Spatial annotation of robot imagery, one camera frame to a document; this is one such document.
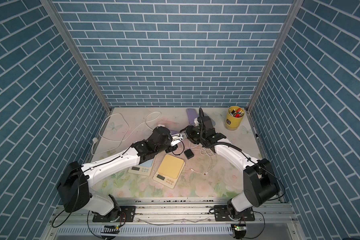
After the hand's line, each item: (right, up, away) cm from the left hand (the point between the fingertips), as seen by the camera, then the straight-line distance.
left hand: (180, 137), depth 81 cm
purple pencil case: (+8, +14, +35) cm, 38 cm away
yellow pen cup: (+35, +12, +18) cm, 41 cm away
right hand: (+2, +2, +2) cm, 3 cm away
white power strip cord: (-61, -4, +23) cm, 66 cm away
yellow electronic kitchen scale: (-7, -20, +5) cm, 22 cm away
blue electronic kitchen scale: (-21, -19, +6) cm, 29 cm away
